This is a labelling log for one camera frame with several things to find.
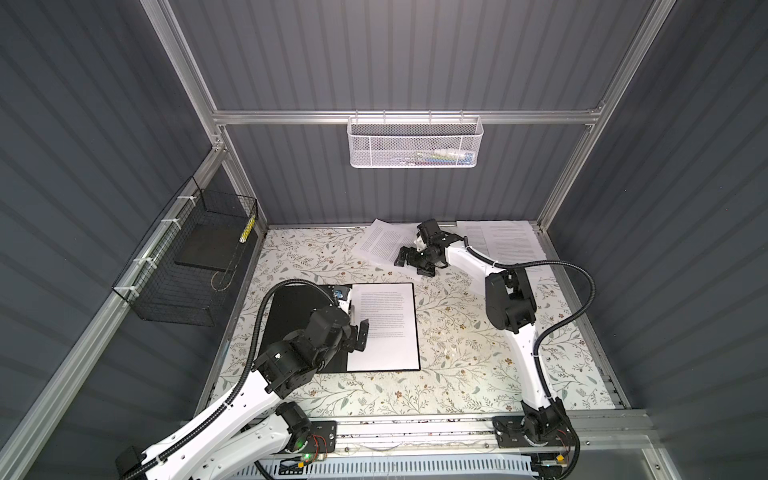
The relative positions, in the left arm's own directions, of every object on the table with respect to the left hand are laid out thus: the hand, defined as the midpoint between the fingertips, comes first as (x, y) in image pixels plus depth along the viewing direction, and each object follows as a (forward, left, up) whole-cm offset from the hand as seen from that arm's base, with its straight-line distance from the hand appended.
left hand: (350, 317), depth 74 cm
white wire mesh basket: (+79, -25, +3) cm, 82 cm away
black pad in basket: (+16, +35, +11) cm, 40 cm away
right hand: (+27, -18, -15) cm, 36 cm away
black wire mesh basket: (+11, +40, +9) cm, 43 cm away
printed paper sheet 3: (+42, -9, -19) cm, 47 cm away
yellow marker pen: (+24, +28, +8) cm, 38 cm away
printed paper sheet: (+2, -11, -19) cm, 22 cm away
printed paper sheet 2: (+38, -58, -16) cm, 71 cm away
